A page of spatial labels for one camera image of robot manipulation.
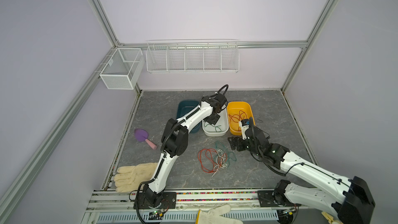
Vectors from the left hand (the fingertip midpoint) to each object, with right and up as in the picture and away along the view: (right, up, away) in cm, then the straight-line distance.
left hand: (210, 120), depth 94 cm
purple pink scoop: (-43, -10, +3) cm, 44 cm away
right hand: (+13, -7, -14) cm, 20 cm away
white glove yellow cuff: (+1, -41, -24) cm, 47 cm away
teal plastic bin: (-17, +9, +12) cm, 23 cm away
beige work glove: (-43, -29, -14) cm, 53 cm away
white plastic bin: (+7, -4, +6) cm, 11 cm away
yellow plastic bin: (+18, +5, +9) cm, 21 cm away
